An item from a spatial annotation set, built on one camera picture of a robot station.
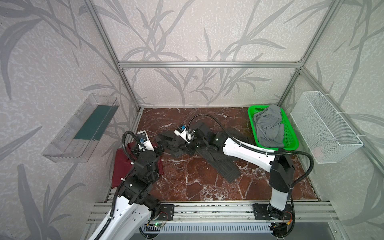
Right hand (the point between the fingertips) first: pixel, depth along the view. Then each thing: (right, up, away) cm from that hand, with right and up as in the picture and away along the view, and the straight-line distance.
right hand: (179, 141), depth 76 cm
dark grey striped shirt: (+28, -17, +13) cm, 35 cm away
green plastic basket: (+69, -1, +19) cm, 72 cm away
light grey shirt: (+59, +5, +26) cm, 65 cm away
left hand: (-12, +5, -8) cm, 15 cm away
